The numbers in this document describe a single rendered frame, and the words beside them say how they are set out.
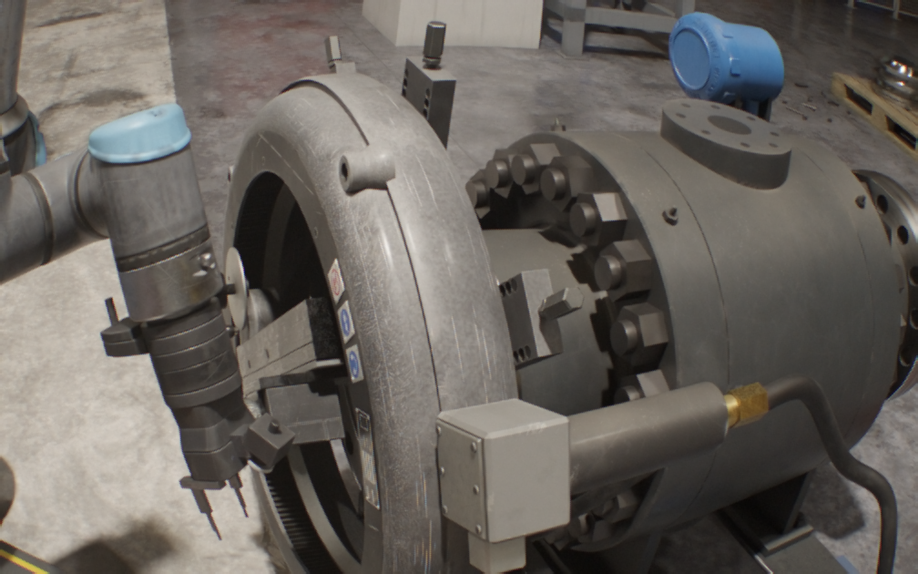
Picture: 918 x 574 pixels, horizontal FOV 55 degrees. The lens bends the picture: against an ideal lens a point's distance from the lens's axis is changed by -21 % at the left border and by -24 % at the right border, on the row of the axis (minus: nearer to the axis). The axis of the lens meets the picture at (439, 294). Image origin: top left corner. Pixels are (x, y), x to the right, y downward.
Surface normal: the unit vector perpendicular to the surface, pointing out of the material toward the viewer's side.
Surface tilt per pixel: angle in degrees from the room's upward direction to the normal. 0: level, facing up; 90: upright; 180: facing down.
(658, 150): 3
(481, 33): 90
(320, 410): 52
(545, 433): 68
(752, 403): 60
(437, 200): 31
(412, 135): 17
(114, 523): 0
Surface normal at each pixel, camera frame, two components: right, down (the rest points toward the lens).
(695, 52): -0.91, 0.12
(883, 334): 0.40, 0.14
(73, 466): 0.09, -0.88
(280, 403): 0.37, -0.18
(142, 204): 0.17, 0.18
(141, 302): -0.38, 0.30
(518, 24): 0.29, 0.48
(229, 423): 0.88, -0.18
